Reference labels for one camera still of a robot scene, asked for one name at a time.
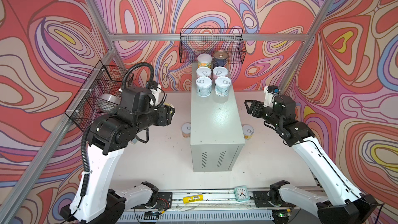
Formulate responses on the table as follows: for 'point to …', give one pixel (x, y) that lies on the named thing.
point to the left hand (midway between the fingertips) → (168, 108)
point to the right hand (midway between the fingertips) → (251, 106)
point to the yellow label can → (248, 131)
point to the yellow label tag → (193, 198)
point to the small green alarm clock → (241, 193)
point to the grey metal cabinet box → (217, 140)
